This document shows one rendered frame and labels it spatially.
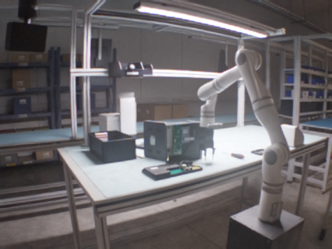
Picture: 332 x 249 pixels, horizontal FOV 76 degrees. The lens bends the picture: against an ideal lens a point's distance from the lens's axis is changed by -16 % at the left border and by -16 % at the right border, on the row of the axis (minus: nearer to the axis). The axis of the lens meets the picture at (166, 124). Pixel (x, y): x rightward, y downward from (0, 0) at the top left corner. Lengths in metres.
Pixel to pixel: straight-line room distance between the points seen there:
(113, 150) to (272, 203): 0.83
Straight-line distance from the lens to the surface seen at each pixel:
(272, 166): 1.00
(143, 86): 5.77
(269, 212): 1.07
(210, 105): 1.29
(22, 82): 4.64
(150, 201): 1.04
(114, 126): 1.66
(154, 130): 1.37
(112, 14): 1.87
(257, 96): 1.03
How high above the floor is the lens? 1.39
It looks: 8 degrees down
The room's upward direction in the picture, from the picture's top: straight up
